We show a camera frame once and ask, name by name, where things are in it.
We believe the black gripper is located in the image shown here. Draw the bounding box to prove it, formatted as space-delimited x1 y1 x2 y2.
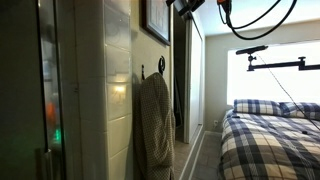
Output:
165 0 206 17

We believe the dark wood picture frame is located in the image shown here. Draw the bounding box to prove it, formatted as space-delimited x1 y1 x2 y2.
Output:
139 0 172 47

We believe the white sliding closet door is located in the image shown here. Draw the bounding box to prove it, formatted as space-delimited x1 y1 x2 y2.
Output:
184 18 205 145

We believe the grey checkered hanging towel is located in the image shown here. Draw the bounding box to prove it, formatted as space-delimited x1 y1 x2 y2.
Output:
132 72 177 180

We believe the blue plaid pillow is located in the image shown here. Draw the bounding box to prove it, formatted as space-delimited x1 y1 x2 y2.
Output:
232 98 284 117
278 101 320 121

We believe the dark glass door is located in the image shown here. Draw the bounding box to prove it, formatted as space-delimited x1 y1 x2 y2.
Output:
0 0 67 180

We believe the blue plaid duvet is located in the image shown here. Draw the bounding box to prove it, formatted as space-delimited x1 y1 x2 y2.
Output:
218 109 320 180

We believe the round black wall hook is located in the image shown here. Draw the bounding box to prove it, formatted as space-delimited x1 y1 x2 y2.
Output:
157 55 167 77

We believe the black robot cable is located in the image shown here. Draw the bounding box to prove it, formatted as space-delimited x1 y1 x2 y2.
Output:
225 0 298 41
218 0 282 31

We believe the slim black wall hook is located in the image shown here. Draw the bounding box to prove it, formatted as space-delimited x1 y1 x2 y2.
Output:
140 64 147 82

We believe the black stereo camera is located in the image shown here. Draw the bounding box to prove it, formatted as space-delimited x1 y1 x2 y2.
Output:
235 45 269 56

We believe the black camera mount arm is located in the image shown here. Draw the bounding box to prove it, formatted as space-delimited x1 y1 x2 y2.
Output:
246 54 320 73

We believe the thin black camera cable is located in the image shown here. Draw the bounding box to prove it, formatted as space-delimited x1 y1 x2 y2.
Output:
255 53 320 131

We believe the metal door handle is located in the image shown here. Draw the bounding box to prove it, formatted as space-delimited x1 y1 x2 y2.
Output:
34 147 55 180

